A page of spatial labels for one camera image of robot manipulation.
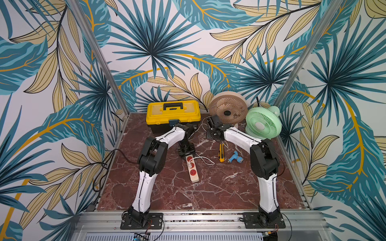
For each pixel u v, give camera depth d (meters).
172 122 0.96
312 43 0.80
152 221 0.73
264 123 0.85
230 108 0.88
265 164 0.54
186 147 0.81
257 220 0.73
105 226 0.73
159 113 0.97
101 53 0.85
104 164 0.89
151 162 0.57
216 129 0.74
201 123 1.02
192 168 0.88
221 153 0.96
